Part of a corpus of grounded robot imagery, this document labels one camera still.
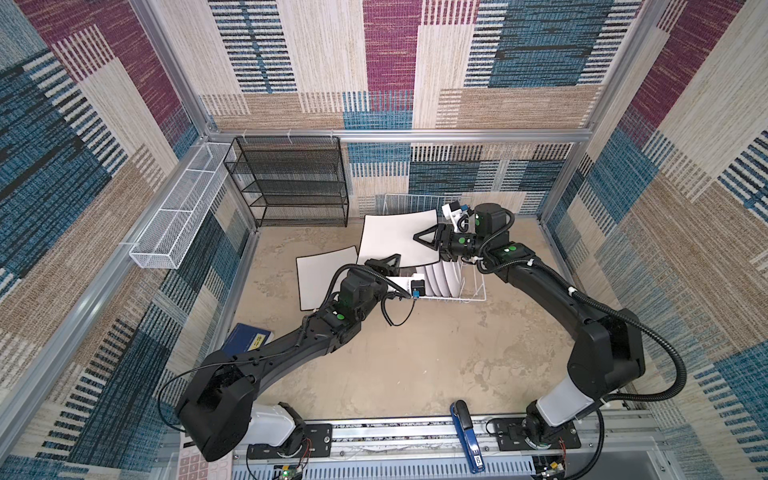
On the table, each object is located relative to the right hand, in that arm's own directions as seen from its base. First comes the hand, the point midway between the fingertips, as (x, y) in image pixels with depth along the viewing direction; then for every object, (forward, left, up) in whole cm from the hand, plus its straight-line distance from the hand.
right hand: (417, 245), depth 78 cm
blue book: (-13, +50, -24) cm, 57 cm away
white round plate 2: (-2, -7, -14) cm, 16 cm away
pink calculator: (-43, +53, -24) cm, 73 cm away
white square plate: (+5, +8, -2) cm, 10 cm away
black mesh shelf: (+39, +41, -8) cm, 58 cm away
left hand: (-1, +6, +1) cm, 7 cm away
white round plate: (-4, -7, -18) cm, 19 cm away
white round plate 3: (0, -11, -14) cm, 18 cm away
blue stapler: (-35, -9, -22) cm, 42 cm away
